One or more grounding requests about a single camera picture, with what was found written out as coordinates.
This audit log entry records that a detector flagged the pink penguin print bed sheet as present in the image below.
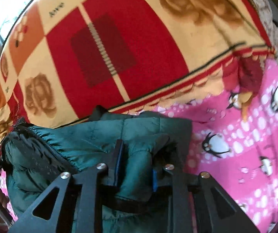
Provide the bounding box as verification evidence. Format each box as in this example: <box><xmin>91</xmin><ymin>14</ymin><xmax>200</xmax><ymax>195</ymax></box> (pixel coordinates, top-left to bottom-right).
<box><xmin>0</xmin><ymin>58</ymin><xmax>278</xmax><ymax>233</ymax></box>

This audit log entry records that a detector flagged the red and yellow patterned blanket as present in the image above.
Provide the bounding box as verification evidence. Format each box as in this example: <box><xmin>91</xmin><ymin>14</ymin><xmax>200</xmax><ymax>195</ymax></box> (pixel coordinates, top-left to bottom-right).
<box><xmin>0</xmin><ymin>0</ymin><xmax>278</xmax><ymax>168</ymax></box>

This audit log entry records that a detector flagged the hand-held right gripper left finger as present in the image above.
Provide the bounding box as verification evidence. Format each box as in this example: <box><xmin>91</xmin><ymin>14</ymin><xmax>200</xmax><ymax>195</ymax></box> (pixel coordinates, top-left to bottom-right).
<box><xmin>8</xmin><ymin>139</ymin><xmax>125</xmax><ymax>233</ymax></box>

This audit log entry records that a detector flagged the dark green quilted jacket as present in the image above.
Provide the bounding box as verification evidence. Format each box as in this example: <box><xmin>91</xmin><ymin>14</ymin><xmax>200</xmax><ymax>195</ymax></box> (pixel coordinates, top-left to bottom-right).
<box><xmin>2</xmin><ymin>105</ymin><xmax>194</xmax><ymax>233</ymax></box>

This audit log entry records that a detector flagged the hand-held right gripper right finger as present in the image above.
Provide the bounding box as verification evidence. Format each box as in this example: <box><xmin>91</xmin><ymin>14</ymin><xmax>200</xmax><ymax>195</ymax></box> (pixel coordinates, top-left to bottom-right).
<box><xmin>151</xmin><ymin>164</ymin><xmax>261</xmax><ymax>233</ymax></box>

